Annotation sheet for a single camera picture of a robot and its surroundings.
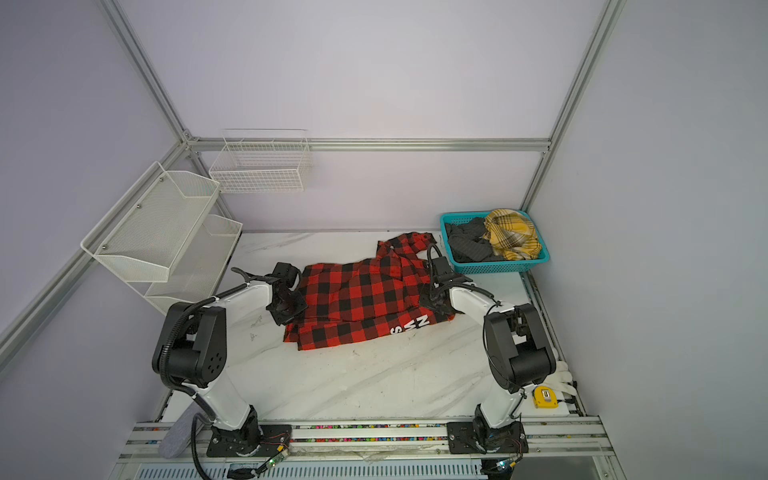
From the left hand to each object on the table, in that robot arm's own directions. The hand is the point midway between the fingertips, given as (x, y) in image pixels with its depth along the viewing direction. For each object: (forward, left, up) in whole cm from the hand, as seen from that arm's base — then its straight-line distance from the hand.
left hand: (299, 315), depth 94 cm
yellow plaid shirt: (+27, -73, +11) cm, 78 cm away
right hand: (+5, -41, +3) cm, 41 cm away
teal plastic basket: (+18, -69, +4) cm, 71 cm away
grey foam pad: (-34, +22, +1) cm, 40 cm away
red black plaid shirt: (+6, -18, -1) cm, 19 cm away
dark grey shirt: (+26, -57, +7) cm, 63 cm away
